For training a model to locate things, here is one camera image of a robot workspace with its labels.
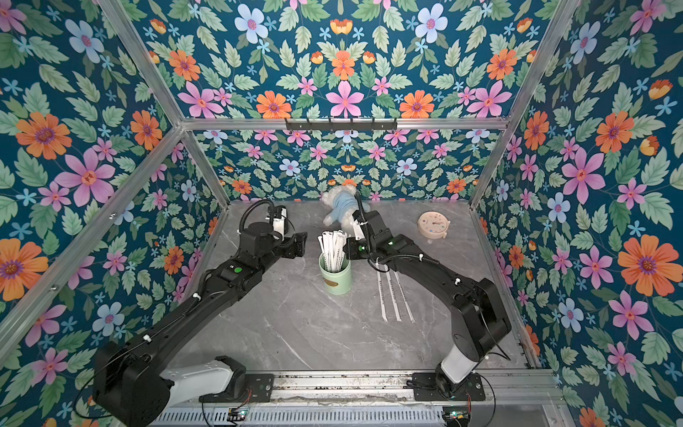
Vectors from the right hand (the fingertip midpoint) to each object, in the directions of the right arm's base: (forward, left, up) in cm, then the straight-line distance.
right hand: (350, 242), depth 84 cm
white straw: (-8, -10, -19) cm, 23 cm away
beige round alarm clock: (+23, -33, -17) cm, 43 cm away
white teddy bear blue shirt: (+27, +5, -7) cm, 29 cm away
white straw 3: (-10, -18, -18) cm, 27 cm away
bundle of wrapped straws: (-2, +6, -1) cm, 6 cm away
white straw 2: (-9, -14, -18) cm, 25 cm away
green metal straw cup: (-10, +5, -10) cm, 14 cm away
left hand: (-1, +16, +7) cm, 17 cm away
